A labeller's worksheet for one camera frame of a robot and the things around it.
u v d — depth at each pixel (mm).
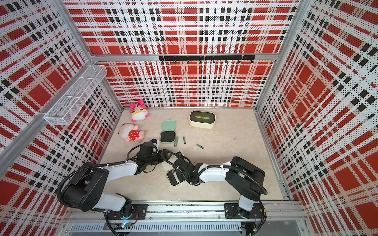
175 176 840
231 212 734
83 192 433
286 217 727
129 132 987
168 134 1045
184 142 1011
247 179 450
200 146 985
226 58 869
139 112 1097
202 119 1065
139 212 736
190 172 648
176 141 1009
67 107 716
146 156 720
